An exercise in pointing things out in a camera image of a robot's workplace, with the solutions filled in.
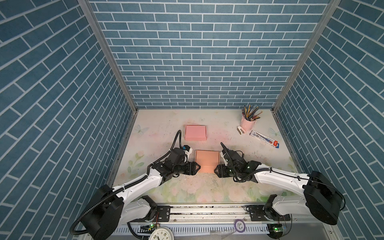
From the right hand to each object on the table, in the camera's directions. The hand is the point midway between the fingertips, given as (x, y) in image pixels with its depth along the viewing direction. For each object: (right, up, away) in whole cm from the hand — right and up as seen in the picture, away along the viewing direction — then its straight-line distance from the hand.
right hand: (216, 169), depth 84 cm
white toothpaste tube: (+36, +16, +19) cm, 43 cm away
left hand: (-11, +2, -2) cm, 11 cm away
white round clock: (-26, -22, -18) cm, 39 cm away
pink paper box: (-12, +20, +19) cm, 29 cm away
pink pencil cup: (+25, +25, +21) cm, 41 cm away
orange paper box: (-4, +4, +5) cm, 8 cm away
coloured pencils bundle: (+27, +34, +21) cm, 48 cm away
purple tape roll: (+10, -23, -13) cm, 28 cm away
